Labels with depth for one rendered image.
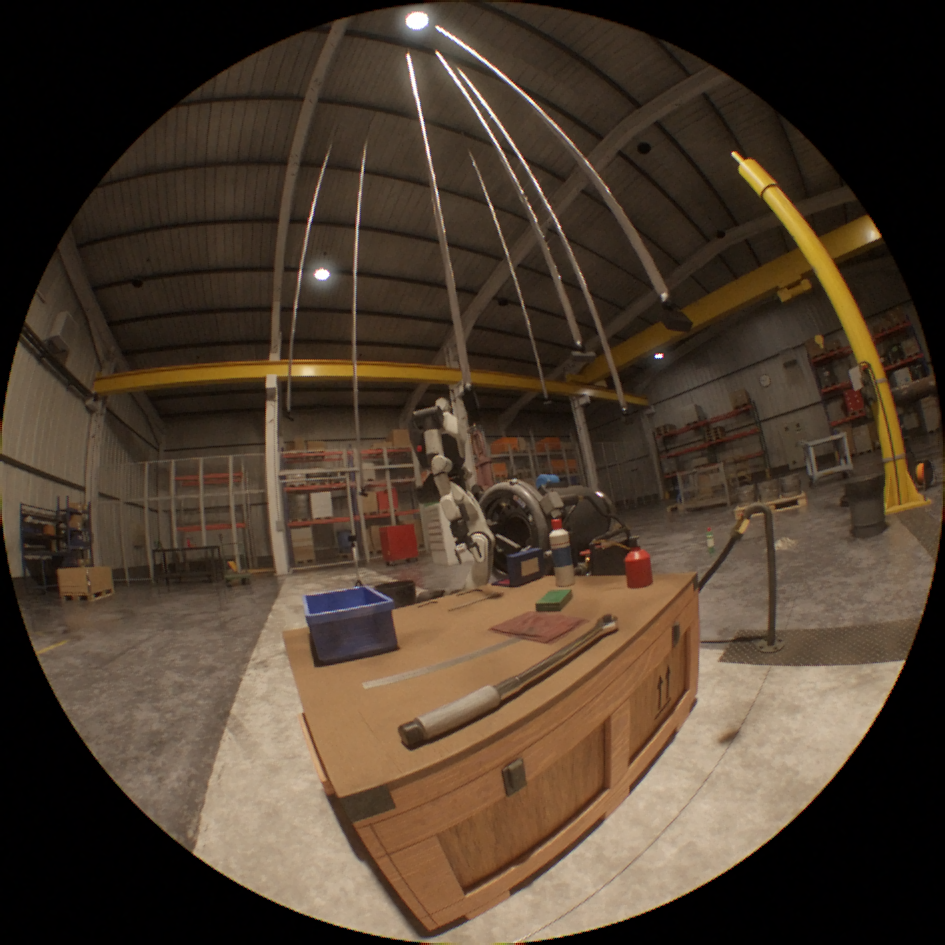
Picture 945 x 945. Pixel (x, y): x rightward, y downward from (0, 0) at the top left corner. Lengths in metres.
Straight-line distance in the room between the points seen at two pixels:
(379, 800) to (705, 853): 0.65
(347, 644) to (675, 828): 0.84
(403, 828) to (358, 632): 0.45
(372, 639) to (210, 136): 8.65
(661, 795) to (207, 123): 9.30
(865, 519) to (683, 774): 2.42
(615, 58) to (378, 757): 9.02
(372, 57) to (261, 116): 2.34
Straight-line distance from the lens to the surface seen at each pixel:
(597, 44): 8.52
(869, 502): 3.01
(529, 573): 1.28
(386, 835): 0.47
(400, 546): 7.45
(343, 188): 8.64
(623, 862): 0.85
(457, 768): 0.45
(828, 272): 4.20
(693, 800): 0.95
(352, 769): 0.44
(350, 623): 0.75
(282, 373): 9.96
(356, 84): 7.93
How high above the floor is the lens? 0.74
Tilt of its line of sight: 8 degrees up
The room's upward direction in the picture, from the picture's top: 9 degrees counter-clockwise
